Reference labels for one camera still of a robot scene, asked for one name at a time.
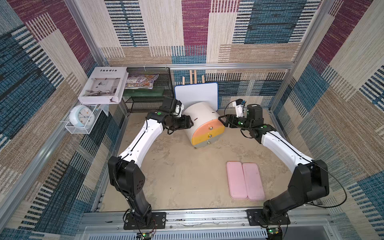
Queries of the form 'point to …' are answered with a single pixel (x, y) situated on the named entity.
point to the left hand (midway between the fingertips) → (188, 123)
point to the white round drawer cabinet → (200, 112)
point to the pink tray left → (237, 183)
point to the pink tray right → (255, 189)
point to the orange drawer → (207, 126)
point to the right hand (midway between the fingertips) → (222, 116)
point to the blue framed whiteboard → (207, 92)
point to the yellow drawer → (208, 135)
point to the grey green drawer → (209, 141)
